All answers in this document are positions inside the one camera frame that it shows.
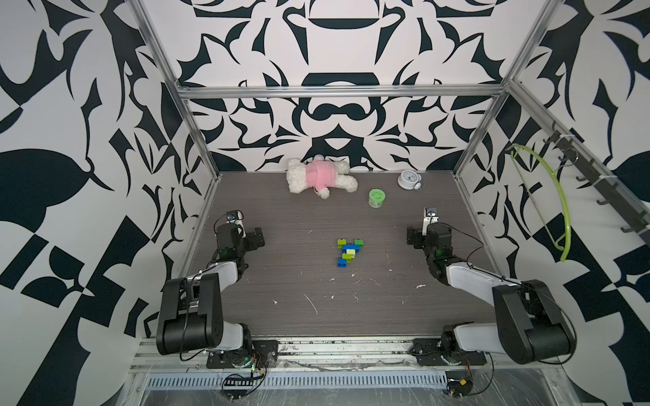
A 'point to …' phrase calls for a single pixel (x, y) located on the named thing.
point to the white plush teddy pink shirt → (319, 174)
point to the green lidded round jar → (377, 197)
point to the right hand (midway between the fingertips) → (426, 222)
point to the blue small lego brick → (342, 263)
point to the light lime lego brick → (350, 251)
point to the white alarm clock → (410, 180)
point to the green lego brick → (359, 242)
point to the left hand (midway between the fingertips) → (244, 227)
